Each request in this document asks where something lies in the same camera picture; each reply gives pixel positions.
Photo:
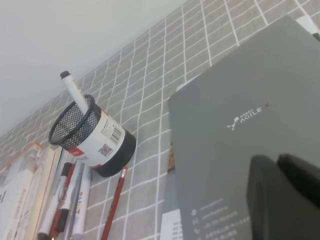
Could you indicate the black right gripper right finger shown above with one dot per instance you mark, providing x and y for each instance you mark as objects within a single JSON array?
[{"x": 304, "y": 176}]

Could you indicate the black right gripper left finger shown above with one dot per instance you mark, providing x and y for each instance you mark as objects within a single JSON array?
[{"x": 277, "y": 210}]

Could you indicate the white marker black cap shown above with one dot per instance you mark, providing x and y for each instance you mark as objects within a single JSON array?
[
  {"x": 65, "y": 209},
  {"x": 45, "y": 228}
]

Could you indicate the black mesh pen holder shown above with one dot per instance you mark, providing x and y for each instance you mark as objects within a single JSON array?
[{"x": 94, "y": 138}]

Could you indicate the red pen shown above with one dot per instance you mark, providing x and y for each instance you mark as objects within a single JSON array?
[{"x": 54, "y": 232}]

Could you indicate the grey marker in holder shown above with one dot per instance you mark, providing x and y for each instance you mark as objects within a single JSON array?
[{"x": 74, "y": 91}]

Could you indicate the grey Agilex brochure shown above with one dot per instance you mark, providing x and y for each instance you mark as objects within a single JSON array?
[{"x": 237, "y": 112}]

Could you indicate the papers under grey brochure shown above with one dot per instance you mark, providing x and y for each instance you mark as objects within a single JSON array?
[{"x": 172, "y": 220}]

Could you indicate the red pencil with eraser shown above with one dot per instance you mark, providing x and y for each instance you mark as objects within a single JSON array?
[{"x": 113, "y": 207}]

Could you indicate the white paint marker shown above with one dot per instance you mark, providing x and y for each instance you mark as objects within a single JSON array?
[{"x": 82, "y": 205}]

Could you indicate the white orange ROS book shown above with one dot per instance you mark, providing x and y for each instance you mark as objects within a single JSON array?
[{"x": 15, "y": 180}]

